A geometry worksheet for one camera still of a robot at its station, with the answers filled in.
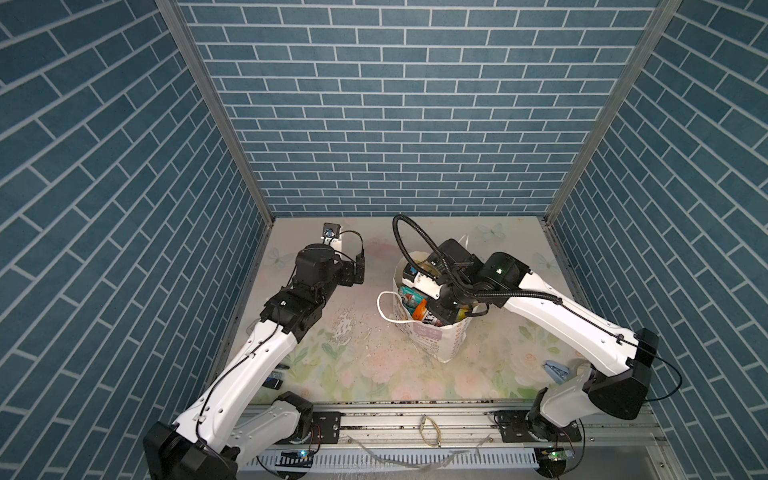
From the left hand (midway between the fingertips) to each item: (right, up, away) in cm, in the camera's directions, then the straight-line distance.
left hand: (347, 251), depth 74 cm
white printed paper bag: (+24, -22, -3) cm, 33 cm away
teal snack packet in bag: (+16, -12, 0) cm, 20 cm away
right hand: (+19, -12, -3) cm, 23 cm away
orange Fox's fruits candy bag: (+18, -14, -4) cm, 23 cm away
